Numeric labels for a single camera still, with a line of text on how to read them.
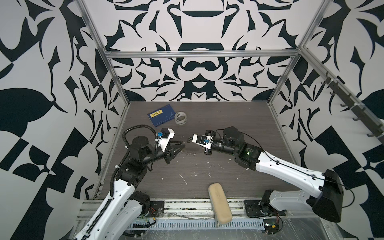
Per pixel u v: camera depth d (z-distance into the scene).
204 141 0.54
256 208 0.74
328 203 0.38
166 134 0.57
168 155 0.58
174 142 0.66
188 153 0.81
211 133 0.60
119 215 0.55
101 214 0.42
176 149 0.65
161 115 1.09
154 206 0.75
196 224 0.65
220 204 0.73
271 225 0.71
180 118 1.08
